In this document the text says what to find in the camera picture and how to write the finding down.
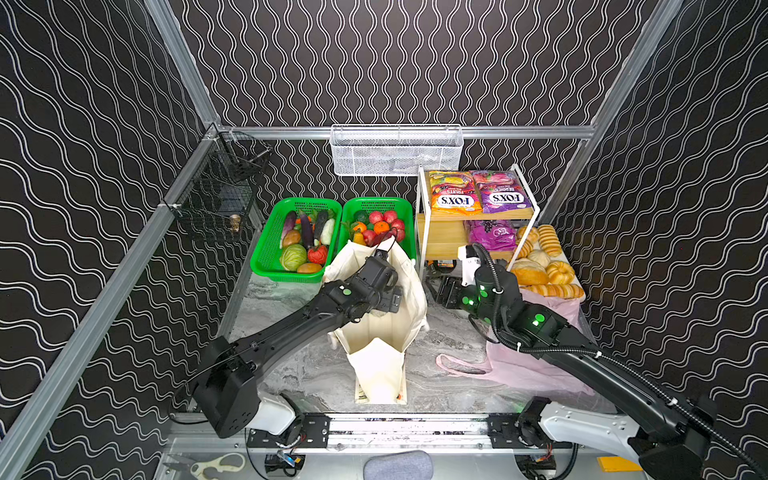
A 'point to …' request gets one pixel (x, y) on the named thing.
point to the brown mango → (309, 268)
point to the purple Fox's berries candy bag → (501, 191)
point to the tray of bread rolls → (541, 267)
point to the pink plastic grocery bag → (523, 368)
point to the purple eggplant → (307, 233)
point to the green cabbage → (293, 256)
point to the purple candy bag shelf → (495, 235)
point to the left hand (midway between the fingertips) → (392, 291)
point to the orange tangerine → (381, 227)
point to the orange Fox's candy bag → (454, 192)
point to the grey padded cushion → (409, 465)
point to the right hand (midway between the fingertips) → (433, 280)
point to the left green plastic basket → (298, 240)
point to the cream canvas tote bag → (377, 345)
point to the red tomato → (318, 254)
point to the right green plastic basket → (400, 205)
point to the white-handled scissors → (210, 469)
